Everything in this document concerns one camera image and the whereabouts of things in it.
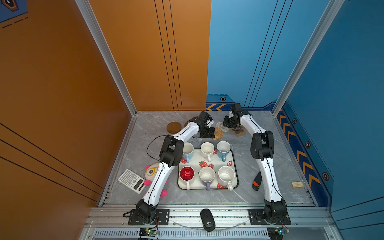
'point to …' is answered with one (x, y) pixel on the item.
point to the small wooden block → (298, 184)
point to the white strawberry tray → (197, 162)
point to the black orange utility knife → (257, 182)
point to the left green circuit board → (147, 232)
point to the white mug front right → (227, 174)
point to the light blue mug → (187, 151)
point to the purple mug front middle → (207, 174)
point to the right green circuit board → (277, 233)
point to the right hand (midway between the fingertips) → (222, 124)
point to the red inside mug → (186, 174)
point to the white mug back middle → (207, 150)
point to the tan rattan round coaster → (218, 134)
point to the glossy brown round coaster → (185, 124)
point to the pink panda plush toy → (151, 172)
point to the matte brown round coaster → (173, 127)
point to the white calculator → (132, 180)
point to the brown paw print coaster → (239, 133)
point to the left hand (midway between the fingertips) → (215, 135)
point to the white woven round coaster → (219, 124)
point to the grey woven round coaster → (196, 142)
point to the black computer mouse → (208, 222)
